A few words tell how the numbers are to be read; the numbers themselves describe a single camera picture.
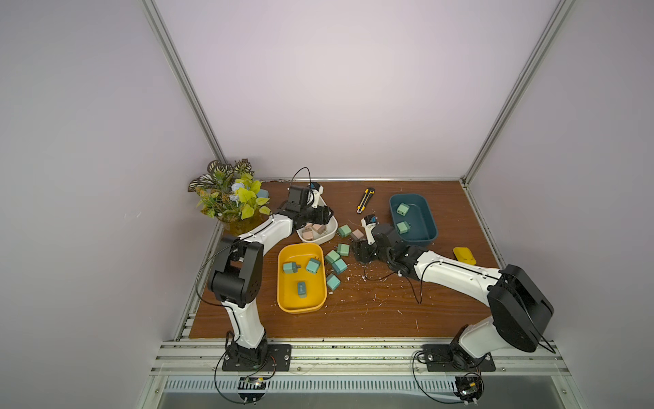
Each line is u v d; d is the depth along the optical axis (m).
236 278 0.49
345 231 1.00
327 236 0.95
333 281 0.86
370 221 0.76
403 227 1.00
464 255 0.95
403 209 1.07
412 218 1.07
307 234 1.00
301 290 0.82
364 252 0.77
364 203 1.10
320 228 1.00
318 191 0.87
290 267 0.88
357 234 0.99
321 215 0.85
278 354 0.74
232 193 0.85
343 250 0.94
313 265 0.91
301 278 0.89
